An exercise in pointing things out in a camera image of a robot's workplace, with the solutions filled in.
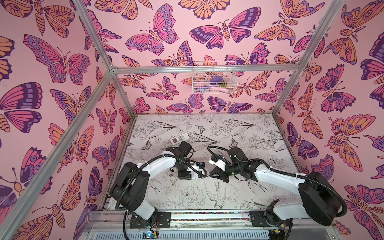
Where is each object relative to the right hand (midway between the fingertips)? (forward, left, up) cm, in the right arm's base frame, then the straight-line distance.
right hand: (211, 171), depth 80 cm
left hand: (+3, +12, -5) cm, 14 cm away
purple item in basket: (+52, -5, +24) cm, 58 cm away
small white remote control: (+26, +22, -7) cm, 35 cm away
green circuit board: (-27, +31, -12) cm, 43 cm away
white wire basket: (+48, -4, +24) cm, 54 cm away
